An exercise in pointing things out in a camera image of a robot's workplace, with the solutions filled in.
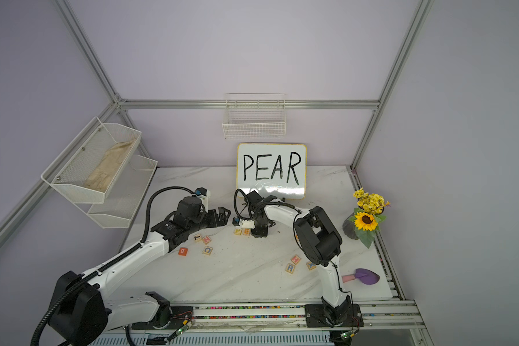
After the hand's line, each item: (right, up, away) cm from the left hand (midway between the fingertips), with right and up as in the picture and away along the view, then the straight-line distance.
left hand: (220, 215), depth 84 cm
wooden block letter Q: (-6, -15, +4) cm, 17 cm away
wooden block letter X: (+36, -20, +1) cm, 42 cm away
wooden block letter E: (+11, -7, +1) cm, 12 cm away
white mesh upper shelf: (-46, +20, -6) cm, 51 cm away
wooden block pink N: (-8, -12, +8) cm, 16 cm away
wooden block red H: (+30, -18, +2) cm, 36 cm away
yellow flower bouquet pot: (+52, -1, -11) cm, 53 cm away
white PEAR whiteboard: (+24, +20, +20) cm, 37 cm away
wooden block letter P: (+6, -9, +11) cm, 15 cm away
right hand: (+12, -9, +12) cm, 19 cm away
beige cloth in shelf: (-41, +16, -7) cm, 45 cm away
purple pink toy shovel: (+56, -23, -2) cm, 61 cm away
